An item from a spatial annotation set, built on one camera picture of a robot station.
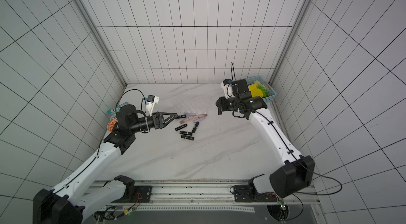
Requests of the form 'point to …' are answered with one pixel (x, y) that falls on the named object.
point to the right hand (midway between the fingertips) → (211, 103)
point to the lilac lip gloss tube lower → (199, 120)
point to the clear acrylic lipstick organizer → (197, 106)
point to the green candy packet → (112, 112)
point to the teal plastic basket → (271, 93)
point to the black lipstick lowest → (190, 138)
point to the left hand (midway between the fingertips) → (173, 118)
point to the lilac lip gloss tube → (190, 113)
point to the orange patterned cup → (111, 123)
